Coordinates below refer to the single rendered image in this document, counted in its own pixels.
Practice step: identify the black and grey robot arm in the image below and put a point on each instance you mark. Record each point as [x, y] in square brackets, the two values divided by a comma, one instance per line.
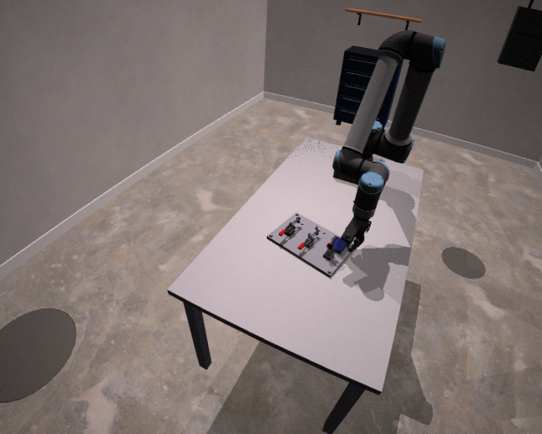
[424, 53]

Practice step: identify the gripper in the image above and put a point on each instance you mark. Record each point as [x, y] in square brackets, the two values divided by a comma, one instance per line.
[359, 238]

